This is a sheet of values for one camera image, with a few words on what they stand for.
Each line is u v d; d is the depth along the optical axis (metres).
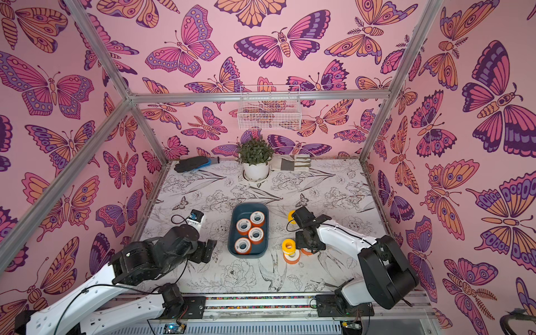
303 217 0.71
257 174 1.11
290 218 0.96
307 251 0.84
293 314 0.73
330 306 0.73
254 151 0.95
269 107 0.95
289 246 0.85
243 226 0.93
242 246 0.88
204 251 0.61
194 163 1.18
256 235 0.90
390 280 0.42
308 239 0.64
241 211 0.95
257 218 0.95
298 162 1.17
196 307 0.73
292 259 0.83
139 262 0.44
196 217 0.59
